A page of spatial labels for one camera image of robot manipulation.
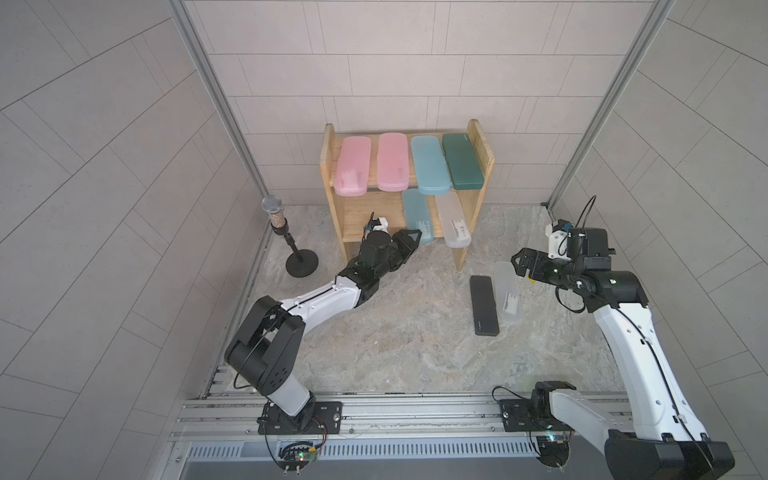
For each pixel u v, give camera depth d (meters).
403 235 0.74
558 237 0.63
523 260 0.64
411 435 0.69
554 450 0.67
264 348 0.43
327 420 0.70
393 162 0.69
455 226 0.83
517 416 0.71
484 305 0.91
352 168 0.67
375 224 0.76
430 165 0.69
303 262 0.99
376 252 0.62
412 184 0.65
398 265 0.74
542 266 0.63
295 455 0.65
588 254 0.52
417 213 0.86
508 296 0.91
